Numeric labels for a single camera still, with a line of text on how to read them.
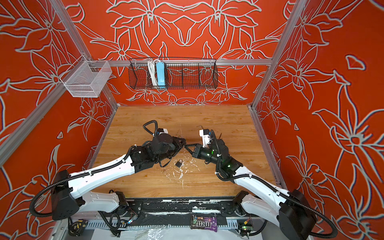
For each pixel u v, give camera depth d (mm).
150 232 673
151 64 875
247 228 684
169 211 730
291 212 393
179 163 895
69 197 386
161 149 541
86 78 924
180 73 973
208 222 684
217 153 551
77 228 660
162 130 701
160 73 895
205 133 683
